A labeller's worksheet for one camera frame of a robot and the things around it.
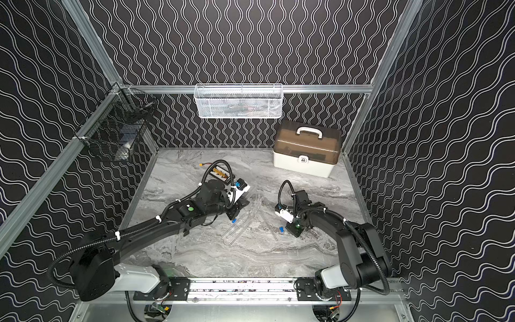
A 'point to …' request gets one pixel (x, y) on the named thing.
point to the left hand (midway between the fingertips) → (247, 197)
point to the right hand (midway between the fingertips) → (293, 225)
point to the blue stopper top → (281, 229)
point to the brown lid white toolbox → (306, 148)
